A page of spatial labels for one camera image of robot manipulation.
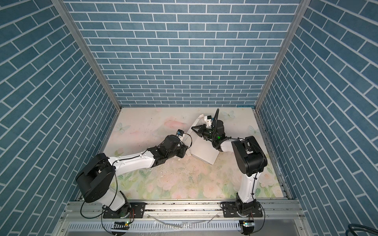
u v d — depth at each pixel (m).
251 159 0.53
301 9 0.71
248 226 0.74
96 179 0.44
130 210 0.73
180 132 0.77
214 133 0.77
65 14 0.72
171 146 0.67
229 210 0.74
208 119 0.90
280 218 0.75
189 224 0.71
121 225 0.72
